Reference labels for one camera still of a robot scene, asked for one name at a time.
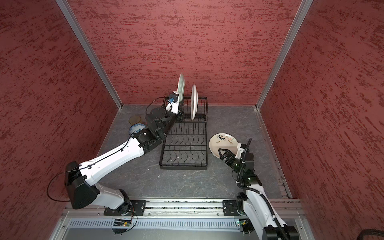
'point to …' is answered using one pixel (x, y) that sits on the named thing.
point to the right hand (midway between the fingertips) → (220, 155)
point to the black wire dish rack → (185, 145)
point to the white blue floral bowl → (135, 128)
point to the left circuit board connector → (120, 226)
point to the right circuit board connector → (246, 225)
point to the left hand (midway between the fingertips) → (180, 101)
